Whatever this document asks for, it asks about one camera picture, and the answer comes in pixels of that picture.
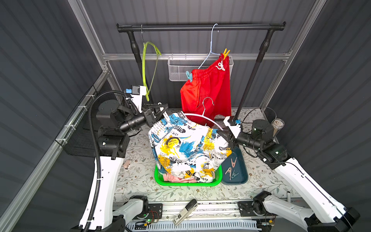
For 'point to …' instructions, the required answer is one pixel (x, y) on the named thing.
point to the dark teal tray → (240, 166)
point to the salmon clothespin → (233, 163)
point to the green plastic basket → (159, 180)
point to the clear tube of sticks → (277, 124)
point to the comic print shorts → (182, 146)
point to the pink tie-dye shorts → (170, 177)
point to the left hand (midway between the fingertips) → (167, 108)
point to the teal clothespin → (234, 174)
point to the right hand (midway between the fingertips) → (221, 129)
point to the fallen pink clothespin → (126, 164)
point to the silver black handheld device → (185, 212)
